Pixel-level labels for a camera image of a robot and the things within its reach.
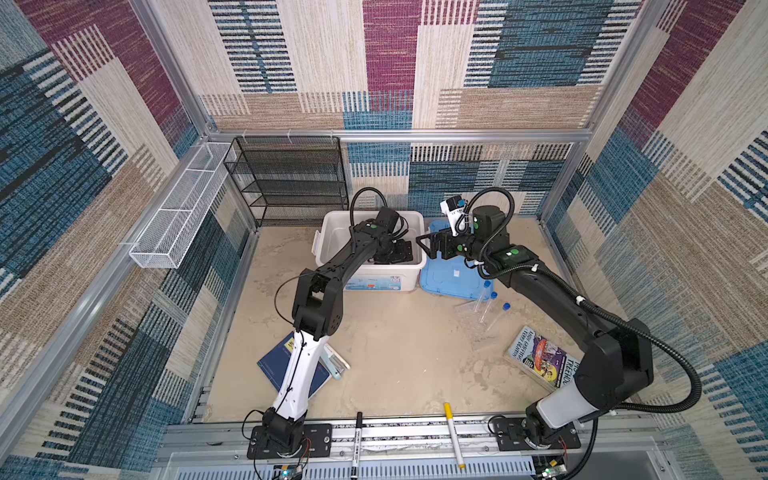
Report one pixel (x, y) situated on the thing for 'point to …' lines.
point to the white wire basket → (168, 237)
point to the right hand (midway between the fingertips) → (429, 239)
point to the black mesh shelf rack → (289, 181)
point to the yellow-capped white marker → (450, 419)
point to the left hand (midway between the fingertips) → (405, 254)
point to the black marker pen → (359, 426)
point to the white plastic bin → (367, 274)
